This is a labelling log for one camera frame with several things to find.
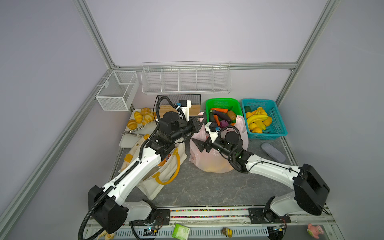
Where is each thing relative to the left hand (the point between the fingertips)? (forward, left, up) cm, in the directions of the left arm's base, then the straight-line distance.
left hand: (207, 119), depth 66 cm
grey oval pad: (-1, -43, -35) cm, 56 cm away
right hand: (0, +4, -10) cm, 11 cm away
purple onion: (+22, -15, -31) cm, 42 cm away
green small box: (-38, +15, -34) cm, 53 cm away
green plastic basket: (+41, -19, -30) cm, 54 cm away
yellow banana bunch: (+25, -41, -33) cm, 59 cm away
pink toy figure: (-42, -47, -34) cm, 71 cm away
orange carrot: (+39, -16, -34) cm, 55 cm away
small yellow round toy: (-40, -7, -34) cm, 53 cm away
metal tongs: (+23, +52, -36) cm, 67 cm away
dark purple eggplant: (+31, -17, -33) cm, 48 cm away
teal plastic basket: (+11, -48, -27) cm, 56 cm away
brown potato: (+32, -23, -33) cm, 51 cm away
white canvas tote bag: (-19, +25, -20) cm, 37 cm away
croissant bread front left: (+29, +52, -35) cm, 69 cm away
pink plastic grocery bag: (-10, -2, -20) cm, 22 cm away
